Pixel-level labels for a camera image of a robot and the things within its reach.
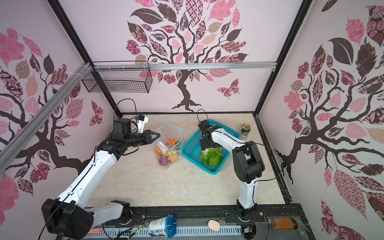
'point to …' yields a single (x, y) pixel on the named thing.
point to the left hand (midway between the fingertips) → (160, 137)
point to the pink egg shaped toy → (214, 225)
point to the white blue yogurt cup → (165, 226)
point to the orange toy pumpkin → (158, 150)
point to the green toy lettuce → (212, 156)
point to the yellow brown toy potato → (173, 159)
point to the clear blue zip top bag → (168, 148)
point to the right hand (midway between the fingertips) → (212, 143)
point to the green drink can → (245, 129)
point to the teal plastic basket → (192, 150)
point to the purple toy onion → (164, 160)
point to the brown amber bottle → (284, 223)
